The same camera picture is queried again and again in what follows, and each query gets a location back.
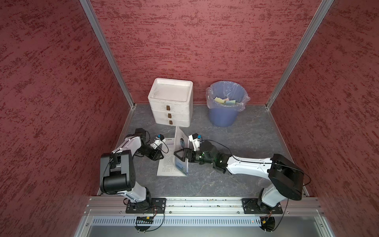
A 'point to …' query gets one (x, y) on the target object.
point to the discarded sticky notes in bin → (225, 100)
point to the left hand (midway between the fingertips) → (159, 158)
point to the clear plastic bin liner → (233, 91)
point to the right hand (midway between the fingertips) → (178, 156)
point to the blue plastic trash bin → (223, 117)
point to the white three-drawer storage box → (171, 100)
